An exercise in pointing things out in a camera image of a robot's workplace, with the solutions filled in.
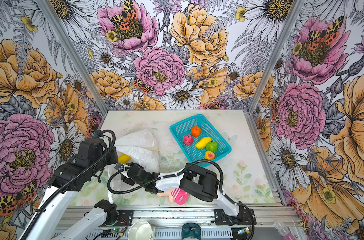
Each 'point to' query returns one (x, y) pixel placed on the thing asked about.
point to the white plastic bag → (139, 147)
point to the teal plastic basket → (183, 127)
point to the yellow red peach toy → (209, 155)
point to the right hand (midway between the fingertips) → (126, 171)
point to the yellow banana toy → (124, 158)
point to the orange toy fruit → (195, 131)
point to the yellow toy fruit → (202, 143)
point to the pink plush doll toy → (180, 197)
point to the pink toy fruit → (187, 140)
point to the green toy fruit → (212, 146)
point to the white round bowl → (141, 230)
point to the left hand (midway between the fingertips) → (113, 156)
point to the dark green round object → (191, 231)
